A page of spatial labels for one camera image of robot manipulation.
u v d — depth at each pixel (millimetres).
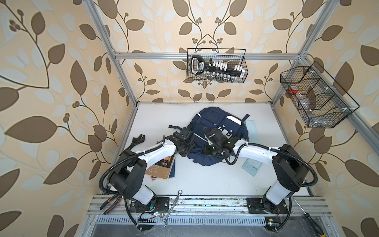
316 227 671
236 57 909
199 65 862
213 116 1036
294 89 883
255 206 734
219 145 671
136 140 989
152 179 828
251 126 1046
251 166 865
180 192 788
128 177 438
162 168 842
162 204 738
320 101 736
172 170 845
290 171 453
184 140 691
